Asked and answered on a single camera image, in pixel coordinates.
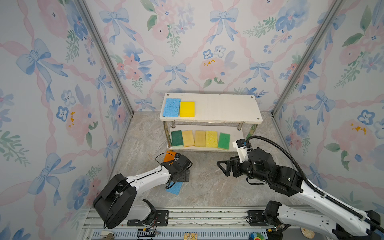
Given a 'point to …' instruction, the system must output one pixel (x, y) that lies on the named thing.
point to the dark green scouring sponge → (177, 138)
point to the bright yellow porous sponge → (211, 139)
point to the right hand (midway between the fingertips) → (223, 160)
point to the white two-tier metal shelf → (209, 122)
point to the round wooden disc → (307, 233)
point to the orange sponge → (169, 157)
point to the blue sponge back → (172, 107)
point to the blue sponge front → (176, 188)
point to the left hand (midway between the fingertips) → (180, 174)
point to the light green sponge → (224, 141)
